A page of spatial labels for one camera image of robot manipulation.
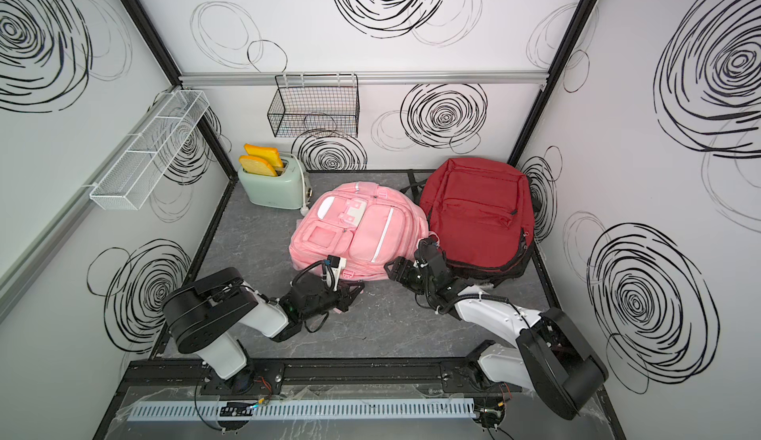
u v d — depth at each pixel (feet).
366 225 3.17
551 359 1.36
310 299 2.23
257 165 3.09
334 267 2.56
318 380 2.47
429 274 2.15
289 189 3.32
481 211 3.13
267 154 3.16
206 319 1.52
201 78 2.93
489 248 2.87
